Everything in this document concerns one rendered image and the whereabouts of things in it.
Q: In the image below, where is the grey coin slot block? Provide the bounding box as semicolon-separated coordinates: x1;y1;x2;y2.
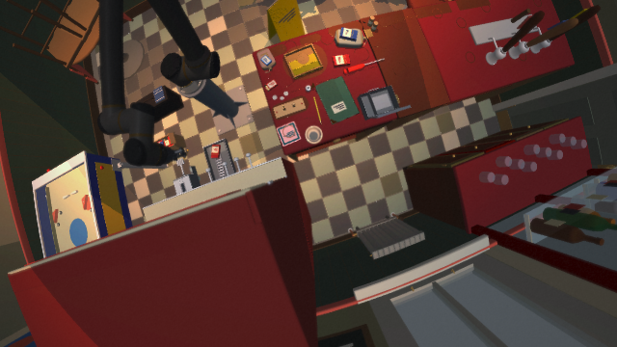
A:
172;173;201;196

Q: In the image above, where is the dark panel with red pack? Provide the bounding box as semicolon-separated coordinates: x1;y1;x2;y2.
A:
202;140;238;182

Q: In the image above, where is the brown box with blue pack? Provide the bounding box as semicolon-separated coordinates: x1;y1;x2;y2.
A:
132;85;185;121

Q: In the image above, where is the red cigarette machine body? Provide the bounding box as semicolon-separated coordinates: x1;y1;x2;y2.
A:
7;156;320;347

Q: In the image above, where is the small beige dish blue pack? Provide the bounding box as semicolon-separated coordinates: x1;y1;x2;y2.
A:
256;49;278;72

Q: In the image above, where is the yellow framed tray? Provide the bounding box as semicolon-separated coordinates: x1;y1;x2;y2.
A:
282;42;326;81

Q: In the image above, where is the small red and brown box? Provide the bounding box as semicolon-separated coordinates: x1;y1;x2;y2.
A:
156;132;187;149

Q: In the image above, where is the grey round disc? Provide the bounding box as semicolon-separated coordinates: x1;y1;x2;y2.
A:
113;38;146;81

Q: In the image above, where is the blue and cream arcade cabinet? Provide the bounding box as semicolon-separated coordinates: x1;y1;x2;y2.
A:
31;150;134;259

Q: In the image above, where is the pink square coaster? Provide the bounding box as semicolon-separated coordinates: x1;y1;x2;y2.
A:
276;120;303;147

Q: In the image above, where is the wooden block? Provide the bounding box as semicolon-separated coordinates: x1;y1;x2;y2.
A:
272;96;309;120

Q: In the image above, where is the wooden chair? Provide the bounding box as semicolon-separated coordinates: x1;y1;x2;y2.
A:
0;0;134;86

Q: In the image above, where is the red table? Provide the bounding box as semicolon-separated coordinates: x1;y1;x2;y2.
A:
251;10;452;156

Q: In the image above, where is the green notebook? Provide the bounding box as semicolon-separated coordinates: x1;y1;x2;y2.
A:
314;75;361;123

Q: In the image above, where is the yellow floor sign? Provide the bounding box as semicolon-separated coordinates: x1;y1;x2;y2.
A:
266;0;308;43

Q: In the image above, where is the grey ribbed floor grate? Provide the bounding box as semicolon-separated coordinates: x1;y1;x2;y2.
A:
347;213;427;261

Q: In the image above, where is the red bar counter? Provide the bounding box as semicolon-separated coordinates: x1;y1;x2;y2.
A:
407;0;577;105

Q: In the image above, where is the red cabinet with glasses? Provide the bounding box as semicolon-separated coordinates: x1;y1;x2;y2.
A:
402;115;595;234

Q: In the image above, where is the grey steel counter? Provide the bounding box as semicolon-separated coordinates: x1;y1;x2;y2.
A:
352;233;617;347

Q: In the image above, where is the white beer tap plate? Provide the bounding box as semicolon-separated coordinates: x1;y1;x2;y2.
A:
468;16;529;46

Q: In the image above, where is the glass bottle cooler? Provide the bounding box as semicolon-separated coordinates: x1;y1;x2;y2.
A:
470;166;617;293

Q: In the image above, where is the brown bottle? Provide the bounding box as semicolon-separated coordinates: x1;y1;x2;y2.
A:
528;217;605;247

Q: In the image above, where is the green bottle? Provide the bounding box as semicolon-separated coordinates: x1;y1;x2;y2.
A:
542;205;617;232

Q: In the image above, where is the red handled screwdriver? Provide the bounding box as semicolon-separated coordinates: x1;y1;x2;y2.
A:
342;57;387;75

